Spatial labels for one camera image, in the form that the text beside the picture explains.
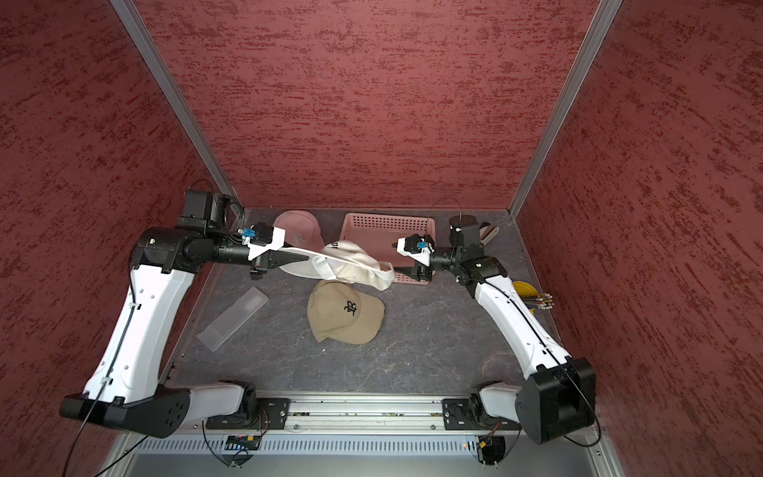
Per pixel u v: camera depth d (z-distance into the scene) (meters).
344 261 0.52
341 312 0.85
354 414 0.76
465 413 0.74
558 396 0.39
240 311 0.91
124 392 0.36
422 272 0.64
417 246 0.59
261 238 0.47
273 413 0.74
